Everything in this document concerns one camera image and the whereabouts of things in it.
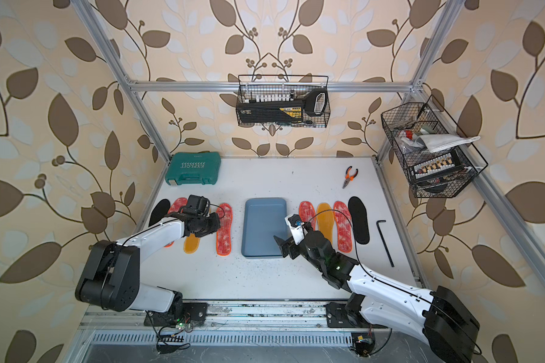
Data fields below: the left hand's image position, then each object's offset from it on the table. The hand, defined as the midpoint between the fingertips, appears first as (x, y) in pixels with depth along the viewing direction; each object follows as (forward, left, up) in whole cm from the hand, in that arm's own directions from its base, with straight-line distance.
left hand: (220, 222), depth 91 cm
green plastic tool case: (+31, +15, -1) cm, 35 cm away
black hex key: (-5, -67, -4) cm, 67 cm away
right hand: (-7, -27, +9) cm, 29 cm away
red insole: (+10, +23, -5) cm, 25 cm away
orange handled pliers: (+28, -58, -4) cm, 65 cm away
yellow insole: (-7, +12, -6) cm, 15 cm away
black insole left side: (+9, +30, -6) cm, 32 cm away
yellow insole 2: (+4, -44, -4) cm, 44 cm away
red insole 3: (+7, -36, -4) cm, 37 cm away
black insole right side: (+4, -59, -3) cm, 59 cm away
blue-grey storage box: (+3, -17, -3) cm, 18 cm away
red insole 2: (-5, -2, -3) cm, 6 cm away
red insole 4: (+4, -51, -3) cm, 52 cm away
